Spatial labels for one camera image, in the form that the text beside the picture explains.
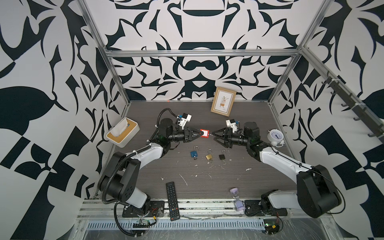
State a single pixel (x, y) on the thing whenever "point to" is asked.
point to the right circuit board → (271, 229)
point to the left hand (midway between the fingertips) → (204, 131)
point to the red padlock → (206, 133)
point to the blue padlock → (194, 154)
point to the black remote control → (172, 201)
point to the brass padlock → (209, 156)
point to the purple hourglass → (239, 203)
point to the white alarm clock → (276, 137)
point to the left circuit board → (144, 224)
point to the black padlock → (221, 157)
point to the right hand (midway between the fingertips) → (214, 136)
